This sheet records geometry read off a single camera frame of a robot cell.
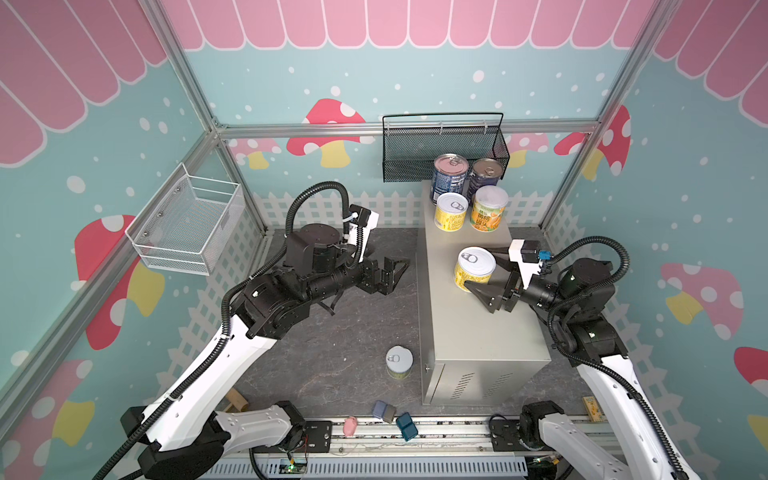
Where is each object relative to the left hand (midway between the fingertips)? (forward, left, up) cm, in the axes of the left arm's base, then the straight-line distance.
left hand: (390, 262), depth 59 cm
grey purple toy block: (-19, +1, -39) cm, 43 cm away
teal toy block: (-23, -5, -38) cm, 45 cm away
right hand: (0, -18, -2) cm, 18 cm away
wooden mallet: (-18, +41, -39) cm, 59 cm away
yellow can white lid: (-8, -3, -34) cm, 35 cm away
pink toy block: (-23, +10, -38) cm, 46 cm away
